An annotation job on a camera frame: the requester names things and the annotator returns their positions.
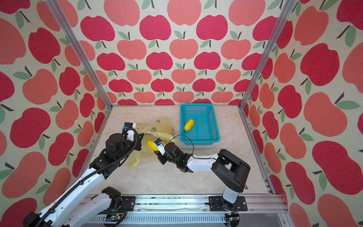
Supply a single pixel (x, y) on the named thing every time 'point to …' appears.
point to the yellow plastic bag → (162, 128)
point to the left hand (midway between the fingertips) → (144, 136)
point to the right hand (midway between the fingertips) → (157, 152)
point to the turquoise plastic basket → (205, 130)
